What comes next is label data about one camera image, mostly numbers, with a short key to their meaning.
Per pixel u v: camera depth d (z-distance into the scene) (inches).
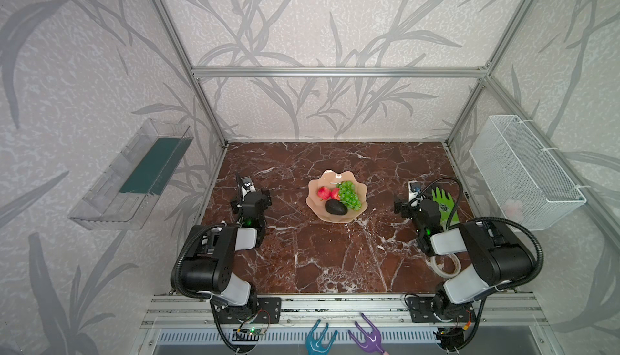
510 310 30.0
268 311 28.7
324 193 37.3
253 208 27.8
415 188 31.7
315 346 26.8
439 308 26.2
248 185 31.0
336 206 36.0
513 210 28.4
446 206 38.8
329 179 40.2
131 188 25.3
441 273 31.5
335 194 37.6
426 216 27.5
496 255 18.0
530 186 24.8
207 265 17.4
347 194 35.8
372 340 27.3
